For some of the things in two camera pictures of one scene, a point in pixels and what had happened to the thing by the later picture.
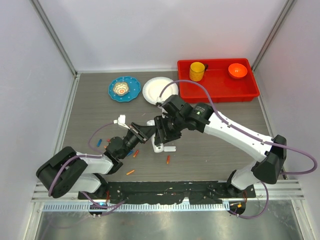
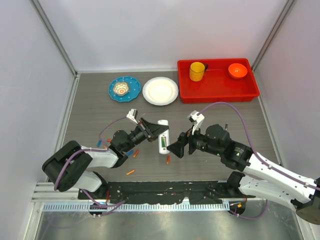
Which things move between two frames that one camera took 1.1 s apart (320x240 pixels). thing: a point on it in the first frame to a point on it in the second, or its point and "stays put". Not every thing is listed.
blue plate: (134, 89) stays put
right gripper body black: (173, 126) to (196, 141)
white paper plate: (152, 88) stays put
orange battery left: (130, 172) stays put
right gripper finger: (160, 135) to (177, 148)
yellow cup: (196, 71) stays put
